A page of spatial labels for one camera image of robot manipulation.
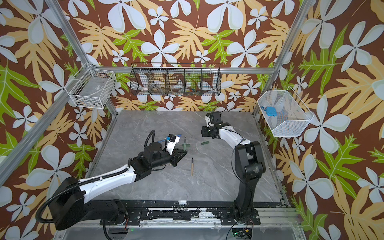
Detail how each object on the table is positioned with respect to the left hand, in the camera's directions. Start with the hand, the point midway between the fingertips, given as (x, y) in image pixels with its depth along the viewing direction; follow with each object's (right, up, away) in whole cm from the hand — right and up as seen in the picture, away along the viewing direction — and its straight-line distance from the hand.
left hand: (187, 150), depth 76 cm
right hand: (+11, +10, +22) cm, 26 cm away
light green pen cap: (+12, +1, +28) cm, 31 cm away
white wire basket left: (-56, +34, +10) cm, 66 cm away
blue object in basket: (+49, +21, +10) cm, 54 cm away
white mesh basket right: (+56, +18, +2) cm, 59 cm away
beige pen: (+3, -13, +15) cm, 20 cm away
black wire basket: (-8, +44, +21) cm, 50 cm away
